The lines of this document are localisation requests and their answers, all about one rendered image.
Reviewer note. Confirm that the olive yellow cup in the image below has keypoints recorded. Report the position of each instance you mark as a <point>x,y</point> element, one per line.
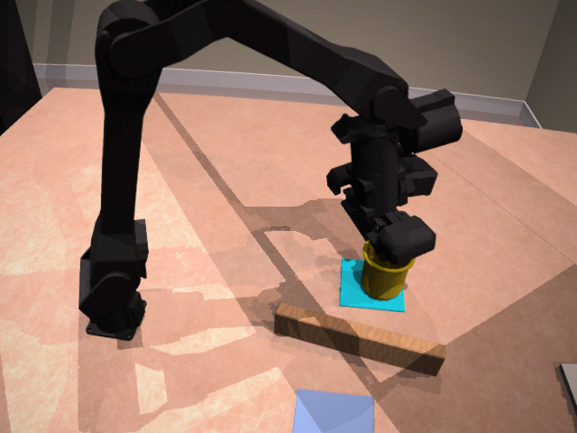
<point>382,280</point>

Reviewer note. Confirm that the long wooden beam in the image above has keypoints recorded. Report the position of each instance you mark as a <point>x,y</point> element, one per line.
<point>379,345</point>

